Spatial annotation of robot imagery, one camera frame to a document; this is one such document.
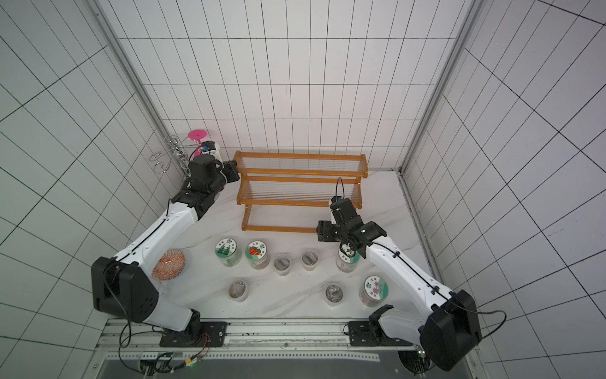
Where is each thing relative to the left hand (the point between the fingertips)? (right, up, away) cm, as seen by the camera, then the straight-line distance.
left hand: (234, 166), depth 83 cm
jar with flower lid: (+40, -34, -2) cm, 53 cm away
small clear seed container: (+17, -36, 0) cm, 40 cm away
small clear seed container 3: (+3, -42, -7) cm, 43 cm away
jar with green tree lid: (-3, -30, 0) cm, 31 cm away
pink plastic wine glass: (-19, +14, +14) cm, 28 cm away
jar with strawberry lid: (+8, -32, -1) cm, 33 cm away
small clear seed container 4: (+35, -43, -7) cm, 56 cm away
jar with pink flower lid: (+48, -41, -9) cm, 64 cm away
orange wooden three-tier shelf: (+22, -4, +13) cm, 26 cm away
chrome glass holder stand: (-41, +6, +27) cm, 50 cm away
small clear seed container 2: (+27, -34, 0) cm, 44 cm away
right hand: (+30, -23, -2) cm, 37 cm away
